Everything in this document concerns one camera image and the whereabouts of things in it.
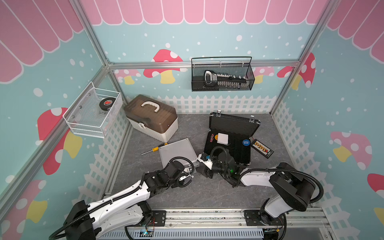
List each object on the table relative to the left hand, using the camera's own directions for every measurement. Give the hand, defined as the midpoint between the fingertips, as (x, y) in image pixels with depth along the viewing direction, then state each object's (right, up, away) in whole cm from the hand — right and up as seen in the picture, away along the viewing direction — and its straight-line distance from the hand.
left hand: (179, 172), depth 81 cm
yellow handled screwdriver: (-18, +10, +17) cm, 26 cm away
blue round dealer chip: (+43, +14, +19) cm, 49 cm away
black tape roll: (-38, +37, -2) cm, 54 cm away
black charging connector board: (+53, +10, +18) cm, 57 cm away
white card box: (+27, +17, +19) cm, 37 cm away
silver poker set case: (0, +9, +17) cm, 19 cm away
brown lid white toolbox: (-16, +30, +8) cm, 35 cm away
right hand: (+10, +4, +2) cm, 11 cm away
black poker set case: (+35, +21, +21) cm, 46 cm away
